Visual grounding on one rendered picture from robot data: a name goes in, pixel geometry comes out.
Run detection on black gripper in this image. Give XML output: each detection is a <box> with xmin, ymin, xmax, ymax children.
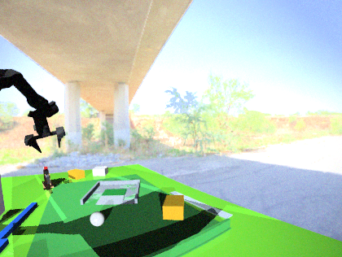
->
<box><xmin>24</xmin><ymin>121</ymin><xmax>66</xmax><ymax>153</ymax></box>

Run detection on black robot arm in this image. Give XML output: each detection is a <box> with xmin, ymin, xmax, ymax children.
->
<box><xmin>0</xmin><ymin>69</ymin><xmax>59</xmax><ymax>132</ymax></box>

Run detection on white golf ball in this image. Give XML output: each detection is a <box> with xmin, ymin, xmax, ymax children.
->
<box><xmin>90</xmin><ymin>211</ymin><xmax>105</xmax><ymax>226</ymax></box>

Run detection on yellow cube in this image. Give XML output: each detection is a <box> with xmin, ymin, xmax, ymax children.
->
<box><xmin>163</xmin><ymin>195</ymin><xmax>184</xmax><ymax>220</ymax></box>
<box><xmin>68</xmin><ymin>169</ymin><xmax>85</xmax><ymax>180</ymax></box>

